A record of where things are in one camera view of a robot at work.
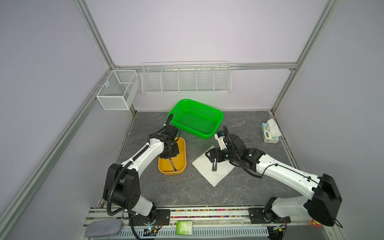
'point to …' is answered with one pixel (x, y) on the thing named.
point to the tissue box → (270, 131)
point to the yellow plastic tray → (164, 165)
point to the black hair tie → (248, 139)
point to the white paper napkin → (204, 165)
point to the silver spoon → (213, 169)
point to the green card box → (184, 227)
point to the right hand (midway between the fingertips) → (211, 153)
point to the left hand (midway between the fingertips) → (174, 155)
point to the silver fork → (175, 169)
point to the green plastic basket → (199, 120)
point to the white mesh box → (118, 90)
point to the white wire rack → (186, 78)
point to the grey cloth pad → (103, 228)
